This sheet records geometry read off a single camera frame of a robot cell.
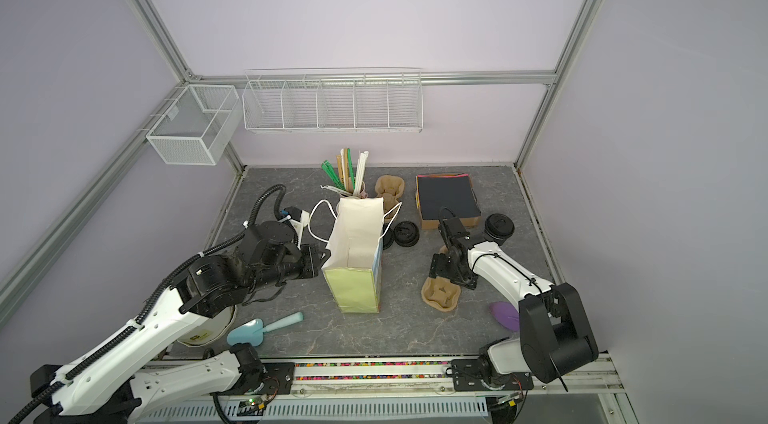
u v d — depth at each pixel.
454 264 0.63
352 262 0.94
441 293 0.88
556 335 0.42
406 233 0.97
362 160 0.99
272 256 0.48
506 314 0.83
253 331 0.81
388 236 0.66
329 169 0.95
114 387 0.41
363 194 1.01
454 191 1.09
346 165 0.99
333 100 0.98
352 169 1.01
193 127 0.96
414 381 0.74
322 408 0.71
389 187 1.12
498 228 0.89
